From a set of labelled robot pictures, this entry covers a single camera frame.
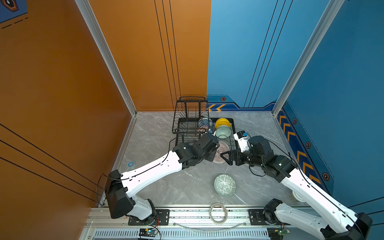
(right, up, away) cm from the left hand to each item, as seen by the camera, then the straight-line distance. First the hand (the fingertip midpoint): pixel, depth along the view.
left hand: (212, 146), depth 74 cm
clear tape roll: (+7, -33, 0) cm, 33 cm away
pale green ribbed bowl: (+11, +6, +29) cm, 31 cm away
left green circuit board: (-31, -40, -3) cm, 51 cm away
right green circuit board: (+32, -40, -4) cm, 51 cm away
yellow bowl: (+10, +13, +28) cm, 32 cm away
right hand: (+7, -3, -2) cm, 8 cm away
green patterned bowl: (+8, -23, +9) cm, 26 cm away
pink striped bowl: (+6, -1, +2) cm, 6 cm away
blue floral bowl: (-2, +13, +35) cm, 37 cm away
